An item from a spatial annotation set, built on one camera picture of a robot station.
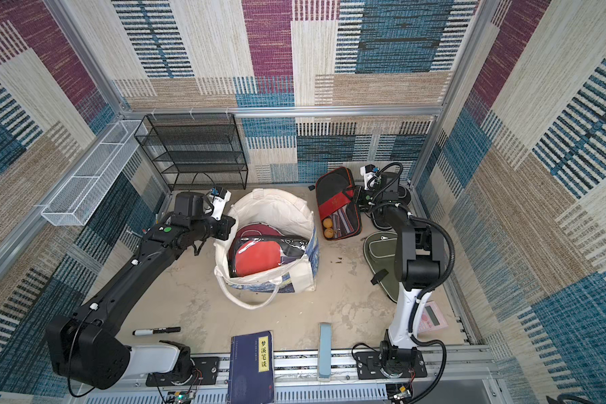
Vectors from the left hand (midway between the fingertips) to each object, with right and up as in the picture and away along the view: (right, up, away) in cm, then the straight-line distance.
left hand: (234, 220), depth 81 cm
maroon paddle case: (+5, -4, +11) cm, 12 cm away
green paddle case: (+51, -12, +16) cm, 55 cm away
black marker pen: (-26, -35, -2) cm, 43 cm away
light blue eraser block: (+28, -35, -7) cm, 45 cm away
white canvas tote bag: (+6, -25, +5) cm, 26 cm away
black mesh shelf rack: (-24, +28, +28) cm, 46 cm away
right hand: (+39, +10, +16) cm, 43 cm away
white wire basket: (-41, +8, -8) cm, 43 cm away
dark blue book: (+7, -43, -8) cm, 44 cm away
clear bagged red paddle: (+5, -12, +4) cm, 13 cm away
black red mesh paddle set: (+35, +6, +15) cm, 39 cm away
